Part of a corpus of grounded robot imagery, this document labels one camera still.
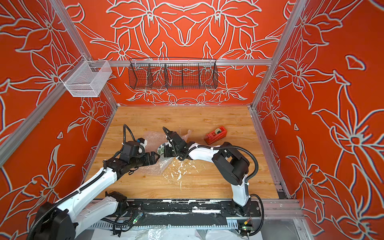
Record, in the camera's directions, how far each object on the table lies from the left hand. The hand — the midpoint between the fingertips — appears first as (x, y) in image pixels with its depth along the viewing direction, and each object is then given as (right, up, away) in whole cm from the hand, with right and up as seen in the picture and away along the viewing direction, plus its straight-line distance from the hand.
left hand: (155, 156), depth 83 cm
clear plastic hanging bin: (-45, +46, +8) cm, 65 cm away
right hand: (+3, +3, +5) cm, 6 cm away
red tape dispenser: (+36, +10, +12) cm, 40 cm away
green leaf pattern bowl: (+1, +2, +8) cm, 8 cm away
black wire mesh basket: (+8, +53, +17) cm, 56 cm away
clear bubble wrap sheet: (+4, -5, 0) cm, 6 cm away
